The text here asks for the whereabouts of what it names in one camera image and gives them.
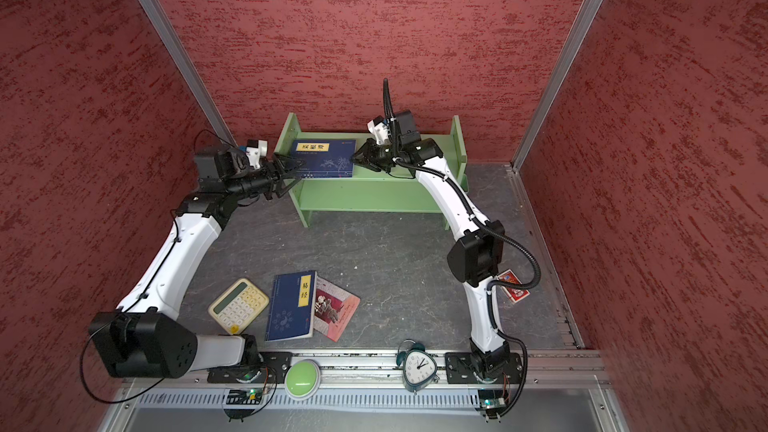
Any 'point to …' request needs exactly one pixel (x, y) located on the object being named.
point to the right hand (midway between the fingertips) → (350, 164)
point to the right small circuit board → (492, 401)
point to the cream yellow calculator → (238, 307)
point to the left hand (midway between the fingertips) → (304, 174)
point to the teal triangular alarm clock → (419, 366)
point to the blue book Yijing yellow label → (291, 313)
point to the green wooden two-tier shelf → (373, 191)
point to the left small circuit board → (242, 397)
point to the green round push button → (302, 379)
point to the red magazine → (334, 308)
